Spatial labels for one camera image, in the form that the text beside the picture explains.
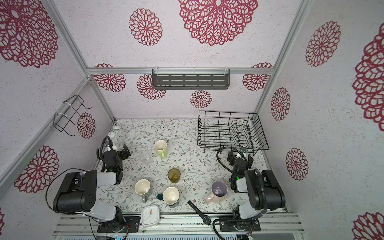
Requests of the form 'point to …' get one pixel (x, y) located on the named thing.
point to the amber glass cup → (174, 175)
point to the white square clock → (150, 215)
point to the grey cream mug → (142, 187)
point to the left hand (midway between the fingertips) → (118, 147)
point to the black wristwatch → (206, 218)
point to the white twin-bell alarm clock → (117, 137)
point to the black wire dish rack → (217, 129)
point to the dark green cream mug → (170, 196)
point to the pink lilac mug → (219, 191)
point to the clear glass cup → (145, 157)
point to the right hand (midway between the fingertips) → (241, 151)
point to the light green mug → (161, 148)
